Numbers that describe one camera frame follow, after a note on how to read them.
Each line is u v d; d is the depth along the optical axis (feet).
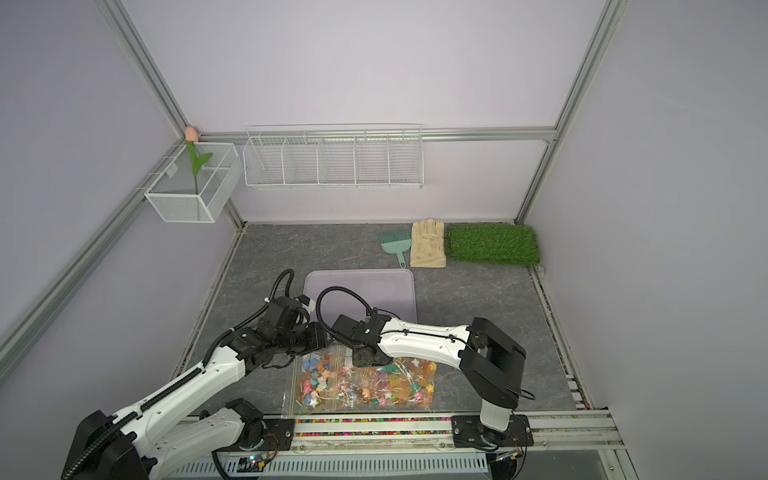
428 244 3.75
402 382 2.63
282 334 2.11
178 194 2.59
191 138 2.94
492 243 3.59
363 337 1.92
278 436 2.40
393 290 3.40
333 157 3.25
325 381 2.64
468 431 2.44
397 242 3.79
